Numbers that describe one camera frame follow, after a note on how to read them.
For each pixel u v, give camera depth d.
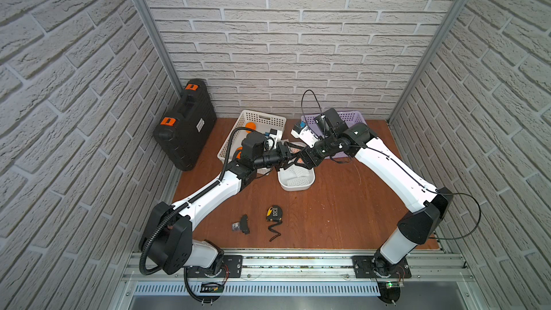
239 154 0.63
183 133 0.83
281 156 0.66
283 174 0.97
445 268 0.76
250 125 1.13
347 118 1.17
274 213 0.83
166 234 0.41
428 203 0.43
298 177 0.92
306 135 0.65
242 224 0.82
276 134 0.73
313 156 0.64
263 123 1.15
